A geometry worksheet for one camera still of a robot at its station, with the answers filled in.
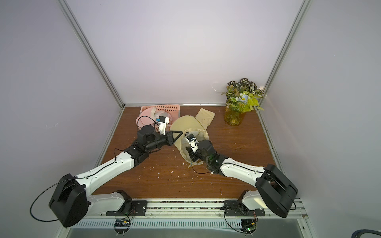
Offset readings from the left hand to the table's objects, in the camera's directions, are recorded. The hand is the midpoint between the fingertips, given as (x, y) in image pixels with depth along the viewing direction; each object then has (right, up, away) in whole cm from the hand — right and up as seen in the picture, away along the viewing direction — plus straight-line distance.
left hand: (183, 134), depth 74 cm
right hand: (+2, -6, +8) cm, 11 cm away
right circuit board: (+32, -44, -4) cm, 55 cm away
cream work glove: (+14, +9, +38) cm, 42 cm away
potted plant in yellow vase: (+36, +21, +18) cm, 46 cm away
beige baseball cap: (+3, +5, 0) cm, 6 cm away
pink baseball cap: (-28, +10, +32) cm, 44 cm away
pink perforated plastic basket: (-11, +14, +40) cm, 44 cm away
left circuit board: (-30, -45, -3) cm, 55 cm away
